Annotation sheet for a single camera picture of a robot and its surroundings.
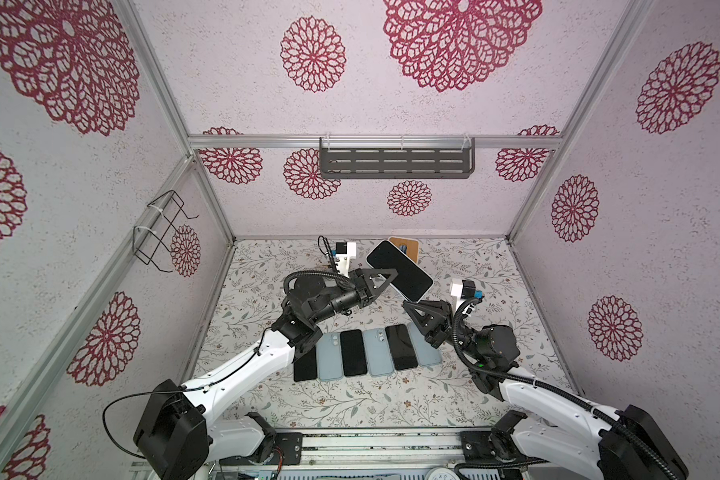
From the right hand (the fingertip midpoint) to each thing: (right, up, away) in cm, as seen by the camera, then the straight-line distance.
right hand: (408, 303), depth 62 cm
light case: (-5, -18, +29) cm, 34 cm away
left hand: (-2, +5, +2) cm, 6 cm away
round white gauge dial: (+9, -39, +6) cm, 40 cm away
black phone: (-12, -18, +28) cm, 36 cm away
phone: (-26, -22, +26) cm, 43 cm away
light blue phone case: (-19, -20, +28) cm, 39 cm away
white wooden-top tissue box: (+9, +15, +49) cm, 52 cm away
